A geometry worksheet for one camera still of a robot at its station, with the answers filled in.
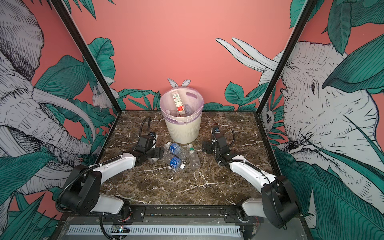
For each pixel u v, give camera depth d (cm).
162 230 70
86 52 86
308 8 70
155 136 84
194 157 92
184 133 92
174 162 86
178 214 75
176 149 93
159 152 83
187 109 101
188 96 96
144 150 70
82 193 43
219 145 65
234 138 104
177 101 90
